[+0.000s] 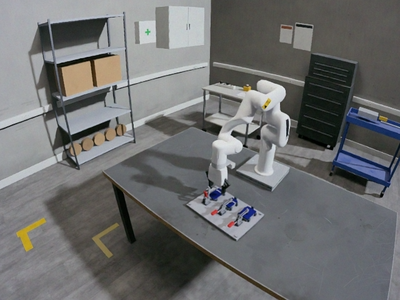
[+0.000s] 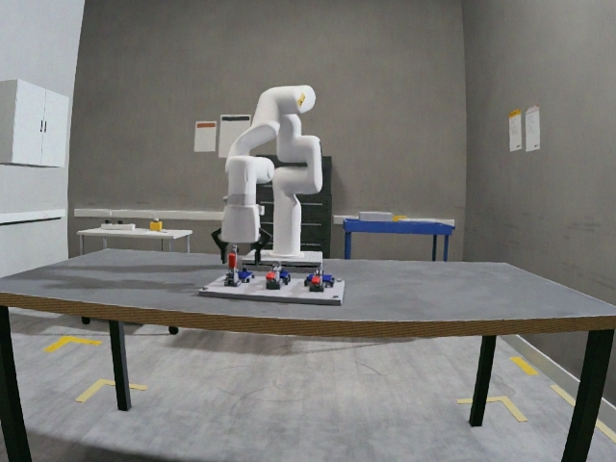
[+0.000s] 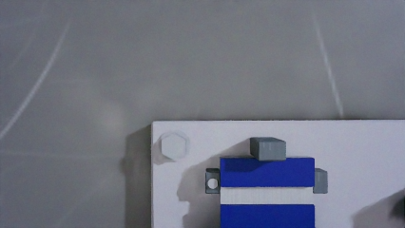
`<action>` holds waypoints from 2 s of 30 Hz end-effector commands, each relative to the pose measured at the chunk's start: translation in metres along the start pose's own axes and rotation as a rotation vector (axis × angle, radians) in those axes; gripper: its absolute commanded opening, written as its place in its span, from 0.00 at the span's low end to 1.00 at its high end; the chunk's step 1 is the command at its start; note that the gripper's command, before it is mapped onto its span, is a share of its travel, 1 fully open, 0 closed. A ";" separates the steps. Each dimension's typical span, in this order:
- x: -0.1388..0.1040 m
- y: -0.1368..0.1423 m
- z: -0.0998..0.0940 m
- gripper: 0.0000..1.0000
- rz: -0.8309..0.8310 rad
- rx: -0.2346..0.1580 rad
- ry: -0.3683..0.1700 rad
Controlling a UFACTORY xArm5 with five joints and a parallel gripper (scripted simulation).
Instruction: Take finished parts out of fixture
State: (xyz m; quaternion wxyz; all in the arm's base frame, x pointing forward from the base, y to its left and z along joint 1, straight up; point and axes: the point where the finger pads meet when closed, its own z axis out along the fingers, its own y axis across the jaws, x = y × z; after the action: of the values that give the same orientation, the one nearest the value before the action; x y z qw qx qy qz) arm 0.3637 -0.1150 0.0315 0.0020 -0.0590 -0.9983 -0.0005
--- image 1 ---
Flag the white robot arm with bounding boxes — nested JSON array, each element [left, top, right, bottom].
[[211, 80, 290, 176]]

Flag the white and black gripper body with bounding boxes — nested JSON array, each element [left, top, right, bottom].
[[208, 164, 228, 186]]

